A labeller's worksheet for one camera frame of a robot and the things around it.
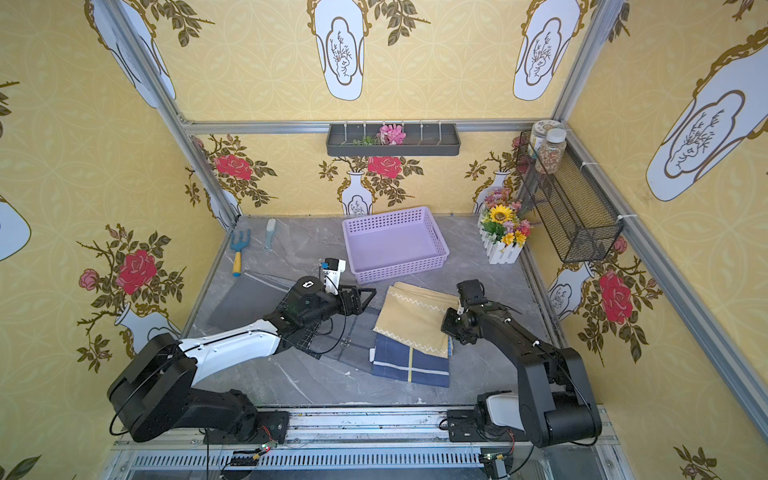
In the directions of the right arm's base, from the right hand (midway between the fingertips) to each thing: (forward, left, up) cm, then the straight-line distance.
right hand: (451, 324), depth 91 cm
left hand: (+4, +27, +14) cm, 31 cm away
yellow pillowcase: (+2, +11, 0) cm, 11 cm away
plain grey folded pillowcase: (+5, +65, +2) cm, 65 cm away
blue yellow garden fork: (+20, +74, +1) cm, 77 cm away
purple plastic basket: (+32, +21, -3) cm, 39 cm away
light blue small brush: (+37, +67, +1) cm, 77 cm away
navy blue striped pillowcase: (-11, +16, 0) cm, 20 cm away
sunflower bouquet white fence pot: (+27, -17, +15) cm, 35 cm away
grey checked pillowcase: (-6, +30, +1) cm, 31 cm away
